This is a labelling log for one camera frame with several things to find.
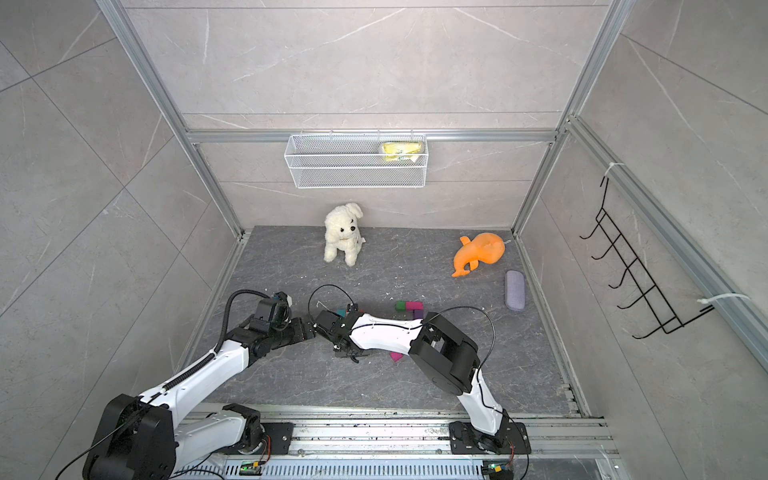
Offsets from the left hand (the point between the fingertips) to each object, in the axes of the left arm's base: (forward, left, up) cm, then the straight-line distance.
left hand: (307, 323), depth 88 cm
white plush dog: (+28, -10, +10) cm, 31 cm away
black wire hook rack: (0, -82, +26) cm, 86 cm away
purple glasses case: (+12, -68, -4) cm, 69 cm away
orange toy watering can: (+28, -61, 0) cm, 67 cm away
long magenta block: (+9, -33, -8) cm, 36 cm away
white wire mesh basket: (+49, -15, +24) cm, 56 cm away
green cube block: (+8, -28, -6) cm, 30 cm away
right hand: (-6, -13, -6) cm, 16 cm away
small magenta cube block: (-9, -26, -5) cm, 28 cm away
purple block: (+5, -34, -5) cm, 35 cm away
